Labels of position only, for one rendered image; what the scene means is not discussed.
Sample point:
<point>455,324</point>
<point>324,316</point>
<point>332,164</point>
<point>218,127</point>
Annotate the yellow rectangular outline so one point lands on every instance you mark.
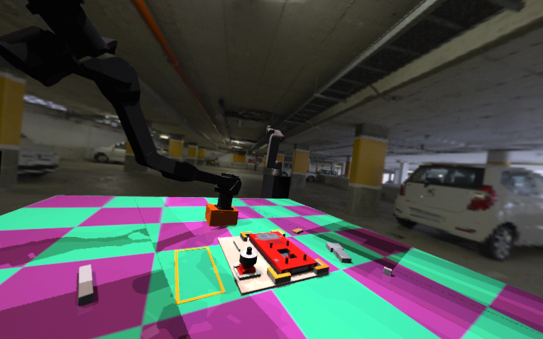
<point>177,292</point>

